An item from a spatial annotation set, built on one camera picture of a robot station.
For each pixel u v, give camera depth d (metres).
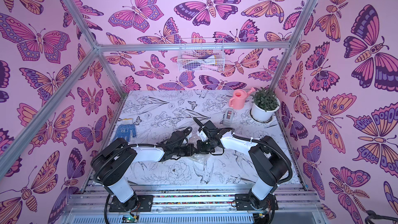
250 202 0.65
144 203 0.74
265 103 0.92
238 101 1.05
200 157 0.85
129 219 0.72
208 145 0.75
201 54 0.95
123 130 1.00
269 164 0.45
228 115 1.03
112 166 0.46
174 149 0.73
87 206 0.75
